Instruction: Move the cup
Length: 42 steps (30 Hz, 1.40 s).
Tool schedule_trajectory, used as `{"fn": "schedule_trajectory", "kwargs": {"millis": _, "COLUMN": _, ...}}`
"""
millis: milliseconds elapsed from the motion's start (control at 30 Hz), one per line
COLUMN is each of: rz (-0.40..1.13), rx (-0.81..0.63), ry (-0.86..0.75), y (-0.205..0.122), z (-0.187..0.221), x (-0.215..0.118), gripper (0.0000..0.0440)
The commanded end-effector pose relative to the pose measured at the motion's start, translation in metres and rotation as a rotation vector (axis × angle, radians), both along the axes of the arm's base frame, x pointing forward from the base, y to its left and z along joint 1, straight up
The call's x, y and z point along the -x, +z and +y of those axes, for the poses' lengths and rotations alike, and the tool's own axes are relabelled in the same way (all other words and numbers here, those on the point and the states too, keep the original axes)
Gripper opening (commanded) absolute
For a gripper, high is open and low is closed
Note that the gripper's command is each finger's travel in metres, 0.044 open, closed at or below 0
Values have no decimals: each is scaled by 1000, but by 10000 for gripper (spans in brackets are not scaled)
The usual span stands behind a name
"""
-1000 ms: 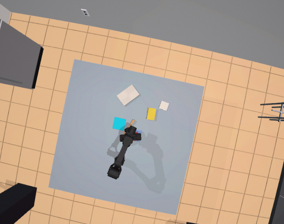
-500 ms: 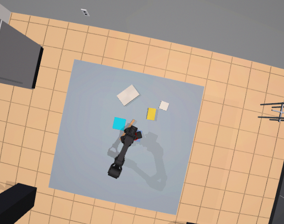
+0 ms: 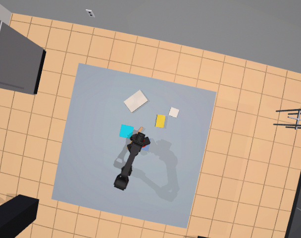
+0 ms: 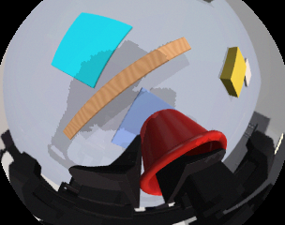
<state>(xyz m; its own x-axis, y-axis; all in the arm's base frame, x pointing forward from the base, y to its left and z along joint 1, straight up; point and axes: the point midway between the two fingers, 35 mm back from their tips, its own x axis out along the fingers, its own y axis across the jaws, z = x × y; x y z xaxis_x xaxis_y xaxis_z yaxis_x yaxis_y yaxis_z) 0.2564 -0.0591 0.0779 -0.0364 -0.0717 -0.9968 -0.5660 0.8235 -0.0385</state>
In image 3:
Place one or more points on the yellow block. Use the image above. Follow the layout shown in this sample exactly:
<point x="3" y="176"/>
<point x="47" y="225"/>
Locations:
<point x="160" y="121"/>

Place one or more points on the beige flat block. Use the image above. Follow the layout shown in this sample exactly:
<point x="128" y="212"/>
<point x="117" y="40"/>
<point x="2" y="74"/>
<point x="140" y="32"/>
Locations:
<point x="135" y="101"/>

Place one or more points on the beige flat rectangular slab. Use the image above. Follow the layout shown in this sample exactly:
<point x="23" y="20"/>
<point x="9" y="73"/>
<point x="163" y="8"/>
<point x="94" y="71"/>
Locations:
<point x="173" y="112"/>

